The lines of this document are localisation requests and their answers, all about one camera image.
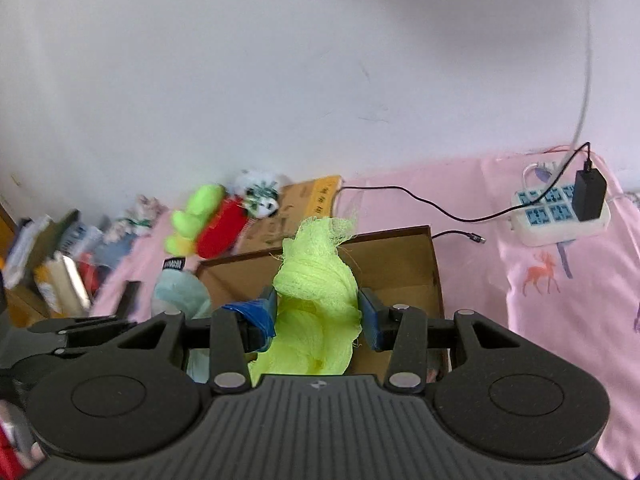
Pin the yellow cloth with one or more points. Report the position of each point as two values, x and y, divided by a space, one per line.
318 319

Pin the green yellow plush toy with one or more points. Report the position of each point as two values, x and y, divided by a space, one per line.
189 222

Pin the red plush cushion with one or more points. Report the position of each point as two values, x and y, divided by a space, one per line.
223 230

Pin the yellow brown book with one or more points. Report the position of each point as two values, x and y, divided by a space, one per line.
299 201

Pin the panda plush toy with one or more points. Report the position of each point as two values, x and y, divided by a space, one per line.
259 192

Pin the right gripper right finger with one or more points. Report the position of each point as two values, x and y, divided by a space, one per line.
400 330

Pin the white paper bag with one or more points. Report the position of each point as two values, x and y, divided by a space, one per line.
61 286

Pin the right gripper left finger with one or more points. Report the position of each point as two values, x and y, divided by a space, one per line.
237 330

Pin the brown cardboard box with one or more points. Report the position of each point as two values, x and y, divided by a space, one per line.
399 266

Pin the light blue plush toy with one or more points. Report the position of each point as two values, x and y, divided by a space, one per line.
177 290

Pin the white power strip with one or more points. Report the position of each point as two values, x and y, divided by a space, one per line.
553 219

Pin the black smartphone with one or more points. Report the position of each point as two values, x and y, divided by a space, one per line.
128 301

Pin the black power adapter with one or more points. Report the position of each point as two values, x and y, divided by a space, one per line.
589 194

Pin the pink bedsheet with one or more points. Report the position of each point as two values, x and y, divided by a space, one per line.
578 299

